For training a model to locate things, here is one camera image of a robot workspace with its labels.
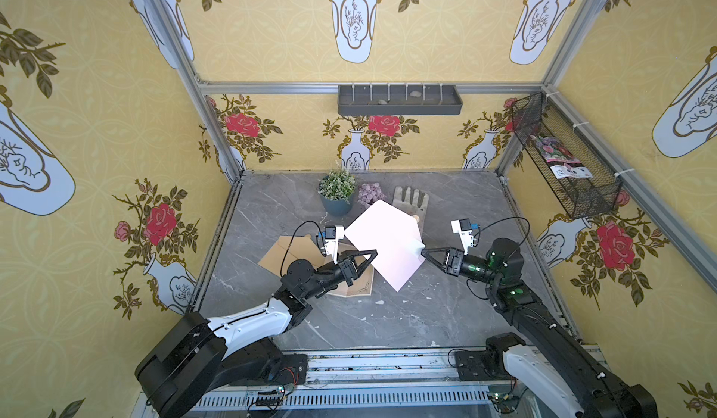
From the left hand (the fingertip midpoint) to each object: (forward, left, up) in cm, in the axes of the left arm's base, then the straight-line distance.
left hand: (380, 258), depth 70 cm
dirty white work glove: (+33, -17, -23) cm, 44 cm away
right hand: (0, -12, -3) cm, 12 cm away
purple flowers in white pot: (+33, 0, -13) cm, 35 cm away
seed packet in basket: (+21, -51, +11) cm, 56 cm away
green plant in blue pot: (+31, +13, -9) cm, 34 cm away
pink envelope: (+5, -4, +3) cm, 7 cm away
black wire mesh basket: (+21, -63, +2) cm, 66 cm away
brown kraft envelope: (+16, +30, -23) cm, 41 cm away
